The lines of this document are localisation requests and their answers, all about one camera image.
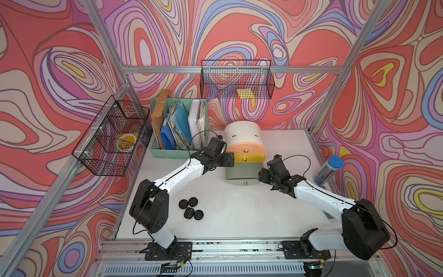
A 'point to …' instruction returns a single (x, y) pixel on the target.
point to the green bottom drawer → (243, 173)
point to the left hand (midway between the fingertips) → (229, 158)
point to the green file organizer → (184, 150)
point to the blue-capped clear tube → (333, 164)
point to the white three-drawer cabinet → (244, 139)
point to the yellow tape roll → (124, 142)
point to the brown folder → (158, 119)
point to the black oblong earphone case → (188, 213)
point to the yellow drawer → (250, 158)
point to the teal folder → (180, 118)
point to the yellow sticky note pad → (246, 93)
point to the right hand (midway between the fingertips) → (265, 178)
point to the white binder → (194, 119)
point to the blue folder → (167, 138)
